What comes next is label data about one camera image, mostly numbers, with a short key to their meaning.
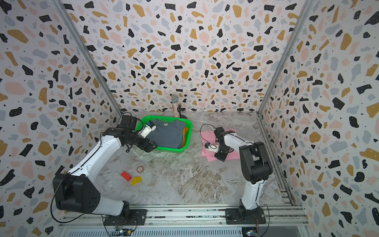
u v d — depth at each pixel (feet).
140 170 2.94
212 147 2.81
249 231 2.33
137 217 2.40
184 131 3.38
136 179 2.75
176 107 3.22
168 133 3.34
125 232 2.31
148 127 2.45
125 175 2.88
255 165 1.67
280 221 2.42
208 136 3.56
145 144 2.40
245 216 2.16
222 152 2.72
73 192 1.34
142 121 2.35
